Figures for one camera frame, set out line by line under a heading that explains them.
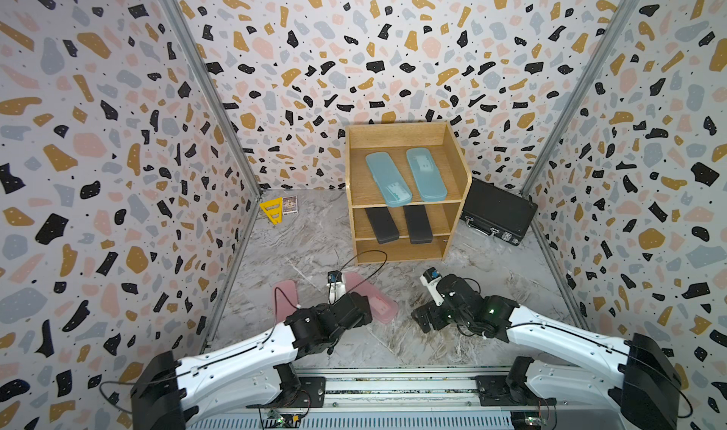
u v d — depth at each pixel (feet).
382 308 2.88
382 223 2.86
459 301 2.00
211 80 2.88
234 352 1.52
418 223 2.88
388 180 2.61
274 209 3.74
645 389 1.28
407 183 2.57
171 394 1.28
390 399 2.40
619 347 1.45
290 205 3.81
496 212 3.61
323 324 1.83
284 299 1.89
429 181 2.66
